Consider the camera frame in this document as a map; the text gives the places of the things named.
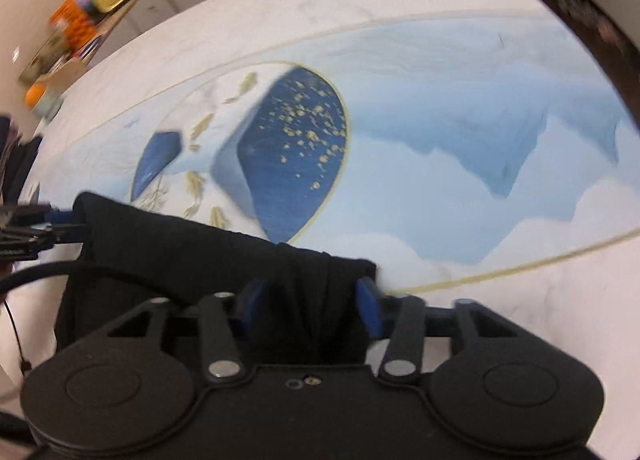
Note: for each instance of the white drawer sideboard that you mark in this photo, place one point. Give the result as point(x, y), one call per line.
point(135, 19)

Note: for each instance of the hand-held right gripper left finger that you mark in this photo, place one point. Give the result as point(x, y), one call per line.
point(252, 305)

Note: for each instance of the black folded garment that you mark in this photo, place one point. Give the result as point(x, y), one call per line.
point(25, 167)

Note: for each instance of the orange fruit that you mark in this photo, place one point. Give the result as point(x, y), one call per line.
point(34, 95)

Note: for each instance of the black sweatshirt with pink print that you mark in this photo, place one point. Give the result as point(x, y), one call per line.
point(175, 250)

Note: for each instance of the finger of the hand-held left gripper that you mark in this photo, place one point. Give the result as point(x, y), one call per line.
point(62, 215)
point(70, 233)

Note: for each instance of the orange patterned box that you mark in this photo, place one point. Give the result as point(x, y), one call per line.
point(72, 19)

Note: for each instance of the pale green cup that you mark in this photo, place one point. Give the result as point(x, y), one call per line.
point(51, 103)

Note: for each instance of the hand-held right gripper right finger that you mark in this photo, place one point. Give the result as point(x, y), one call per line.
point(371, 310)

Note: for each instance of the mauve folded garment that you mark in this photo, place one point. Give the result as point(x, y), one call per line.
point(7, 152)

